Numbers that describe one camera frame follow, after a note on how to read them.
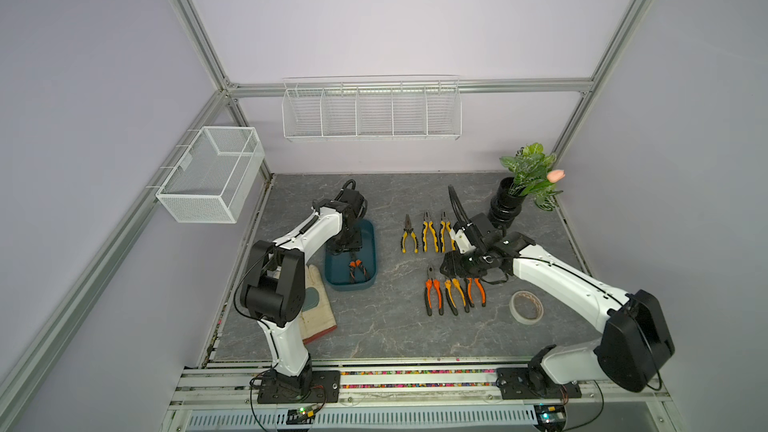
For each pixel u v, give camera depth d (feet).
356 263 3.08
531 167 2.98
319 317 2.78
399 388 2.48
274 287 1.60
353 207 2.63
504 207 3.24
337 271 3.06
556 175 2.66
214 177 2.72
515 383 2.42
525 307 2.84
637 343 1.35
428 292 2.91
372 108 3.25
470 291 2.91
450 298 2.85
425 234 3.34
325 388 2.43
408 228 3.44
